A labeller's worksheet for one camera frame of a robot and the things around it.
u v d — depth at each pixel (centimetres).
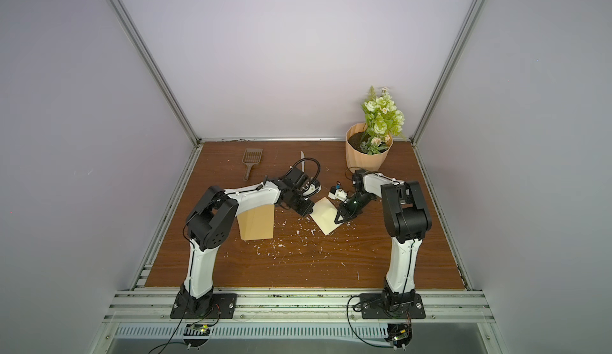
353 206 85
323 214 92
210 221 53
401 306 65
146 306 76
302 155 115
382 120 87
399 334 70
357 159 95
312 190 81
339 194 90
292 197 78
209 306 68
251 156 114
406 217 52
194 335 72
